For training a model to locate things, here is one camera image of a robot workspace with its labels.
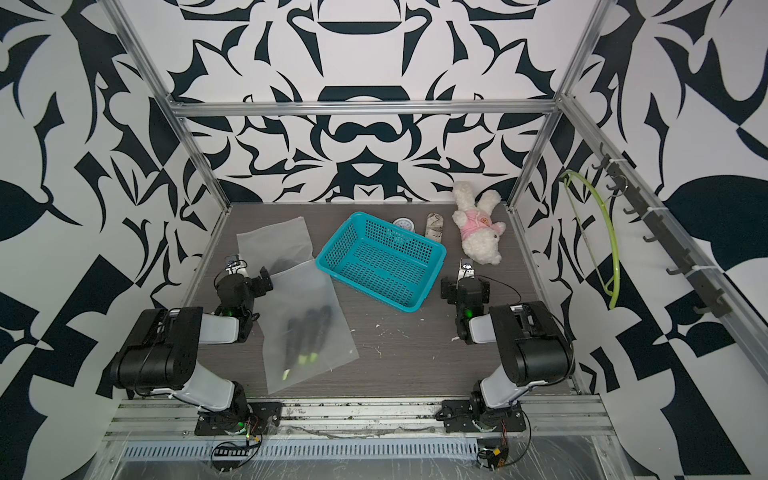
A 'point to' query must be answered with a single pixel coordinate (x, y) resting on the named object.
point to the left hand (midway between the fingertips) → (244, 268)
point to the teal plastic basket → (384, 261)
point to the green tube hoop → (605, 282)
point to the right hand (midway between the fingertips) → (464, 273)
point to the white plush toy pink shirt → (474, 218)
